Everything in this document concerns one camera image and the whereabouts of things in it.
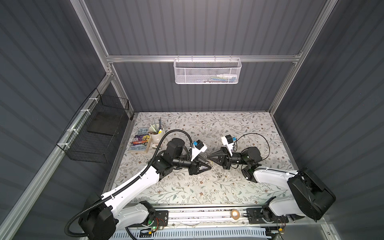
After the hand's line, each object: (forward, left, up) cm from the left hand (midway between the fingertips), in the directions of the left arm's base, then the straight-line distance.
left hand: (209, 165), depth 69 cm
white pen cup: (+32, +30, -14) cm, 46 cm away
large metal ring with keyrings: (-3, -3, -1) cm, 5 cm away
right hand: (0, 0, +2) cm, 2 cm away
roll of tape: (-17, -13, -22) cm, 31 cm away
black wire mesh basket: (+16, +57, +5) cm, 60 cm away
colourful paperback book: (+29, +42, -20) cm, 54 cm away
